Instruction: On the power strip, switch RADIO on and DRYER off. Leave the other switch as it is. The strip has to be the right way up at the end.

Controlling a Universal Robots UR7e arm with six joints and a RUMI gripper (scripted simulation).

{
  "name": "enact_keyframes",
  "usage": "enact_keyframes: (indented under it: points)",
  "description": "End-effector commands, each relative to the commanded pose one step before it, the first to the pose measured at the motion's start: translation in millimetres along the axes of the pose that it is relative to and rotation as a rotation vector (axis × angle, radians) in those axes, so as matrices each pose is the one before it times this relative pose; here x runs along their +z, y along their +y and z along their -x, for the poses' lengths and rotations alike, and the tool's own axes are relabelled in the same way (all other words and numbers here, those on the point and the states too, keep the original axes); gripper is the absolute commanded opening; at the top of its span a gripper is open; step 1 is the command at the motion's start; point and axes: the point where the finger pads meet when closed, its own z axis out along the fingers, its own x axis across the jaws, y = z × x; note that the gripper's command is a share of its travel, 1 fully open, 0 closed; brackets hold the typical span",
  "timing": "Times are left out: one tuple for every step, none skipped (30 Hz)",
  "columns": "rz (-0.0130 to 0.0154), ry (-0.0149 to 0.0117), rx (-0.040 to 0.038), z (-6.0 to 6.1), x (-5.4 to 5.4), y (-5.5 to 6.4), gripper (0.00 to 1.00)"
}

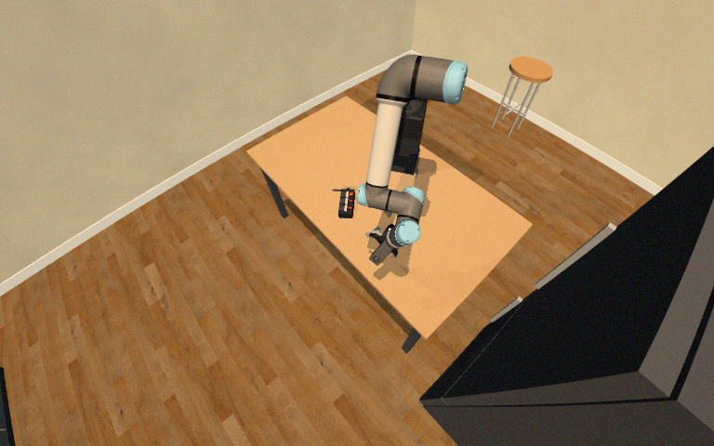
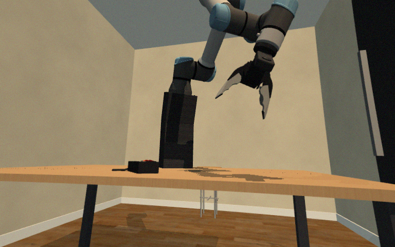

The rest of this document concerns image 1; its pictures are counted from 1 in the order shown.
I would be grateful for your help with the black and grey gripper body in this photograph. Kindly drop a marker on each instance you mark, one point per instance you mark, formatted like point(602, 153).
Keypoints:
point(384, 236)

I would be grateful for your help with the black power strip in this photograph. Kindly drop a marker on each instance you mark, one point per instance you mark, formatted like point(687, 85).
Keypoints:
point(346, 203)

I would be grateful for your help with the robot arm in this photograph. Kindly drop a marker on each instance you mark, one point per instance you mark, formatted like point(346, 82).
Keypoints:
point(433, 79)

